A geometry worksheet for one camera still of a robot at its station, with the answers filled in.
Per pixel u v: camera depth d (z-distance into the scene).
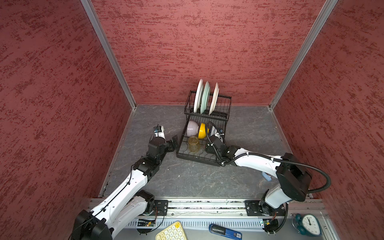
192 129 0.94
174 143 0.73
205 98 0.78
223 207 0.76
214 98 0.76
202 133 0.96
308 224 0.67
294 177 0.44
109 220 0.40
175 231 0.67
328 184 0.42
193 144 0.95
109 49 0.87
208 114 0.85
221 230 0.65
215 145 0.65
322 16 0.74
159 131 0.68
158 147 0.58
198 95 0.76
